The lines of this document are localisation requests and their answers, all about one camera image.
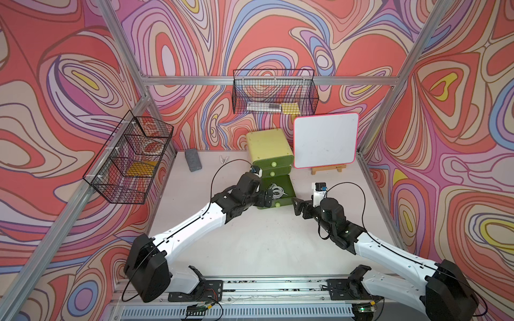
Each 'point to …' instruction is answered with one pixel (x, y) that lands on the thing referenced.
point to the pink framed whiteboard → (325, 140)
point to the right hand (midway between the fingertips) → (302, 202)
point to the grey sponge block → (193, 159)
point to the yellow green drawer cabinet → (270, 150)
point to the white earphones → (278, 191)
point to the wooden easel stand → (338, 168)
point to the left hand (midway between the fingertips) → (265, 193)
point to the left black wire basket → (123, 170)
